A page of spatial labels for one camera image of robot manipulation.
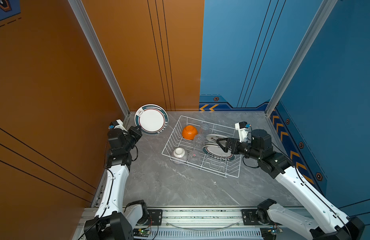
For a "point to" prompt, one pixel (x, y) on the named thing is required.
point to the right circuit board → (270, 233)
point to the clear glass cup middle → (199, 141)
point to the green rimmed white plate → (152, 119)
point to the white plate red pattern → (212, 138)
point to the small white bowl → (179, 152)
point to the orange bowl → (189, 132)
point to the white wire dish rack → (227, 169)
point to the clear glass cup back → (205, 128)
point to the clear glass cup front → (194, 157)
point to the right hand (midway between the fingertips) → (220, 141)
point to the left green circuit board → (141, 232)
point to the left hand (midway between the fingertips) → (142, 123)
